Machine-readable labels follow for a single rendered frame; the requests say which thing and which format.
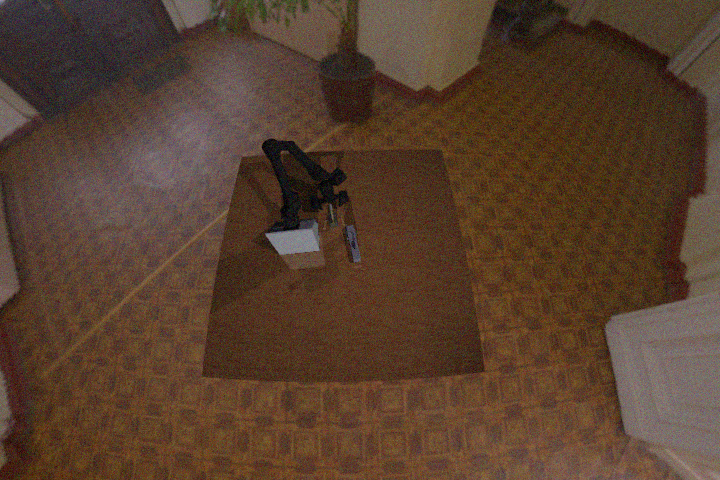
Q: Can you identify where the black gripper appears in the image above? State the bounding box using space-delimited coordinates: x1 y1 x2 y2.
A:
310 190 349 210

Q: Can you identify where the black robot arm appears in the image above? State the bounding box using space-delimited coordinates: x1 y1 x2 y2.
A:
262 138 347 231

